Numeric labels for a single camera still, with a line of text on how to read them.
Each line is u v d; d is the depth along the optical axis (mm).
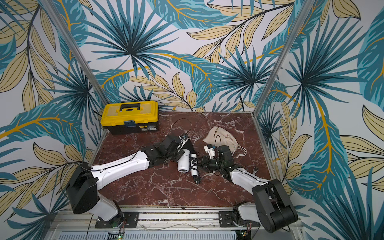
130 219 733
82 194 413
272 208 423
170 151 629
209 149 805
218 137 973
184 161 814
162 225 732
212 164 748
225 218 734
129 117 955
